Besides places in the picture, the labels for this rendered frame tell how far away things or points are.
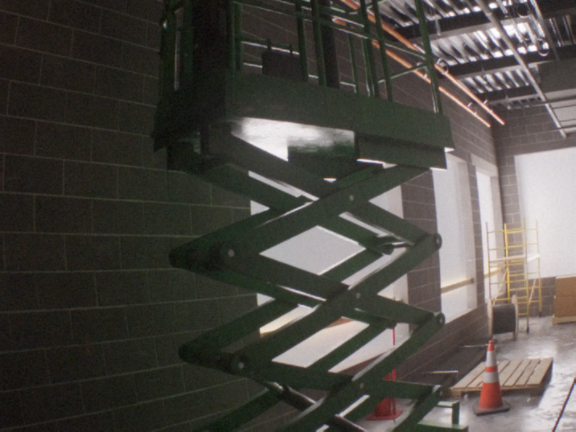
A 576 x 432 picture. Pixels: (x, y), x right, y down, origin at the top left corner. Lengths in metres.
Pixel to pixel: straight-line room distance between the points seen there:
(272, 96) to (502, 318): 6.94
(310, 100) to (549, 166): 9.55
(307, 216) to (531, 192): 9.51
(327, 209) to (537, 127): 9.41
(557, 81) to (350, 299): 5.33
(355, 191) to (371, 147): 0.24
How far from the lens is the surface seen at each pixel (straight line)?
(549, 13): 6.62
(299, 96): 2.39
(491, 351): 5.11
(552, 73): 7.34
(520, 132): 11.68
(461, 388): 5.73
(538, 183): 11.65
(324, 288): 2.53
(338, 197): 2.56
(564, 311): 10.11
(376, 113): 2.71
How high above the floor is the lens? 1.61
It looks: 6 degrees up
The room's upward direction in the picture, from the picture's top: 4 degrees counter-clockwise
